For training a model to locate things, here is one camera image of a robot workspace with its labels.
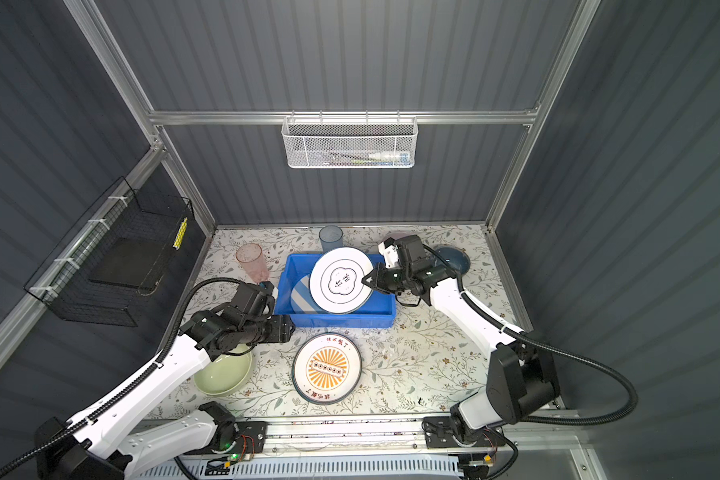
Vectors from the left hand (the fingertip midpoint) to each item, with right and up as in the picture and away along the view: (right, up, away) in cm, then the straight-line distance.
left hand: (285, 327), depth 78 cm
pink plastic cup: (-14, +17, +15) cm, 26 cm away
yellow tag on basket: (-31, +25, +5) cm, 40 cm away
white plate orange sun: (+10, -13, +6) cm, 18 cm away
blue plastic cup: (+9, +25, +28) cm, 39 cm away
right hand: (+21, +12, +3) cm, 24 cm away
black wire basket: (-43, +31, +1) cm, 53 cm away
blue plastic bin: (+26, 0, +18) cm, 31 cm away
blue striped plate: (0, +4, +20) cm, 20 cm away
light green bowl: (-15, -12, -2) cm, 19 cm away
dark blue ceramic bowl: (+54, +19, +28) cm, 64 cm away
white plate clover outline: (+13, +12, +5) cm, 18 cm away
